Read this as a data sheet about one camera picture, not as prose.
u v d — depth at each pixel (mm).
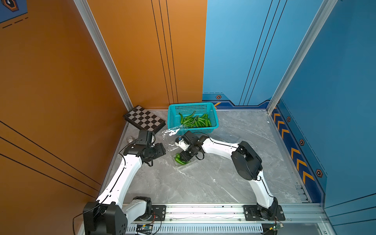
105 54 860
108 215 382
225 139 994
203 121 1083
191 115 1150
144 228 718
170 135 923
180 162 891
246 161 544
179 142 847
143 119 1091
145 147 604
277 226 696
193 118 1087
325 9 699
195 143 726
